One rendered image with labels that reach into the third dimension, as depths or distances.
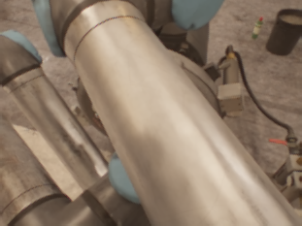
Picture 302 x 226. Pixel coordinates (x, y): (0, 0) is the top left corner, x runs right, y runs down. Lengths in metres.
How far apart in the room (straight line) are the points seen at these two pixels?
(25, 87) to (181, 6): 0.52
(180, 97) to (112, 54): 0.07
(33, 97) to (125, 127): 0.56
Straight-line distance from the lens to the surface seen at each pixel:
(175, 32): 0.47
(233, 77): 1.16
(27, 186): 0.36
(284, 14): 2.92
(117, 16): 0.22
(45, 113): 0.71
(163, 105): 0.16
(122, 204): 0.30
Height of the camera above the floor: 1.55
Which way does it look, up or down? 49 degrees down
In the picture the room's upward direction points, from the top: 1 degrees counter-clockwise
